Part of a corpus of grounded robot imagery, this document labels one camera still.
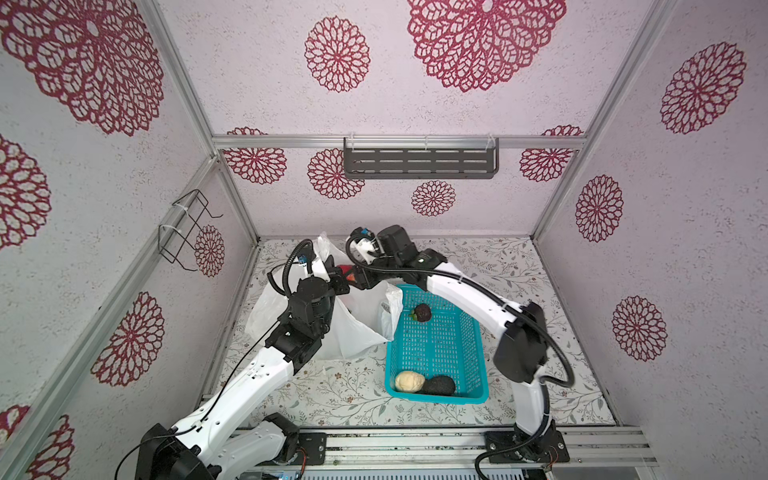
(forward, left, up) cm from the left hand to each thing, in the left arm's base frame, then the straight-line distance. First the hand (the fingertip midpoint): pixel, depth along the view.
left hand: (332, 262), depth 74 cm
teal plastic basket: (-8, -33, -30) cm, 45 cm away
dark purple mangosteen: (+1, -25, -26) cm, 36 cm away
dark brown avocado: (-22, -27, -25) cm, 43 cm away
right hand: (+2, -3, -5) cm, 6 cm away
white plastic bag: (-1, -7, -24) cm, 25 cm away
